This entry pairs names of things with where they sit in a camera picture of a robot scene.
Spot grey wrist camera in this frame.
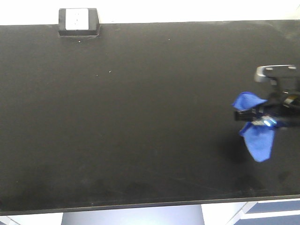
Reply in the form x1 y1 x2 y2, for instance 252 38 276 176
254 65 300 93

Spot blue cloth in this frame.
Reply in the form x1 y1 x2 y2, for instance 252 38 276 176
232 91 276 163

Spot black power outlet box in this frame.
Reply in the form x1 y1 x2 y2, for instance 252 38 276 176
58 7 102 37

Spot dark-topped bench blue cabinets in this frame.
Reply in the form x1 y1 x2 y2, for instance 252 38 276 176
0 20 300 225

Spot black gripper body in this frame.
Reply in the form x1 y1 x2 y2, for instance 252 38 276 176
261 92 300 129

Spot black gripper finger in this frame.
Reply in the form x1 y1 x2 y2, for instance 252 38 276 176
248 105 267 113
234 110 263 122

